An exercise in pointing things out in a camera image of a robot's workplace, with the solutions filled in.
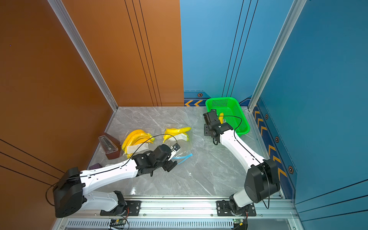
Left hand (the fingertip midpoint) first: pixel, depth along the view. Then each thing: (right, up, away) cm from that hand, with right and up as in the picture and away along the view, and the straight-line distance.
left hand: (172, 153), depth 83 cm
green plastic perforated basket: (+45, +25, +33) cm, 61 cm away
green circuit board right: (+36, -32, -11) cm, 49 cm away
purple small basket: (-46, -8, +2) cm, 47 cm away
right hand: (+23, +15, +4) cm, 28 cm away
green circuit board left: (-26, -33, -11) cm, 43 cm away
